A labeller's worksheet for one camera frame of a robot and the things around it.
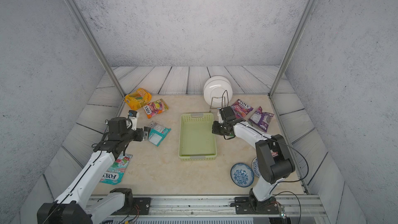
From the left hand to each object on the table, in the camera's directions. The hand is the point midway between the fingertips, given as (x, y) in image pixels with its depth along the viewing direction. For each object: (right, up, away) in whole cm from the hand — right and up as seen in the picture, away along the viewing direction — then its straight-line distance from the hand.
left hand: (144, 126), depth 83 cm
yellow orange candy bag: (-16, +16, +31) cm, 38 cm away
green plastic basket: (+27, -10, +13) cm, 32 cm away
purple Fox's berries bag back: (+69, +2, +19) cm, 71 cm away
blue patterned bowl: (+52, -25, -1) cm, 58 cm away
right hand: (+37, -2, +9) cm, 38 cm away
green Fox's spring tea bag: (+41, -2, -2) cm, 41 cm away
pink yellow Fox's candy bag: (-3, +10, +28) cm, 30 cm away
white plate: (+41, +21, +22) cm, 51 cm away
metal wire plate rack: (+44, +17, +21) cm, 52 cm away
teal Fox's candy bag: (+3, -6, +16) cm, 17 cm away
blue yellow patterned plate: (+59, -21, +1) cm, 62 cm away
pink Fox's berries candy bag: (+58, +9, +27) cm, 64 cm away
